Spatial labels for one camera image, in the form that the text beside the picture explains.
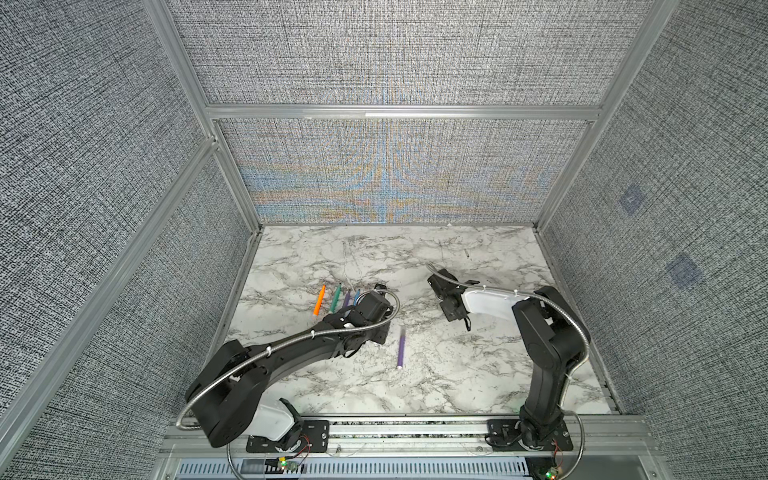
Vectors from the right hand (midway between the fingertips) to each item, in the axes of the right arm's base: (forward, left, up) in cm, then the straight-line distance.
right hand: (460, 300), depth 97 cm
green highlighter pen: (+1, +41, 0) cm, 41 cm away
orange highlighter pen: (0, +46, 0) cm, 46 cm away
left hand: (-10, +25, +7) cm, 28 cm away
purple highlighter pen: (-17, +20, -1) cm, 26 cm away
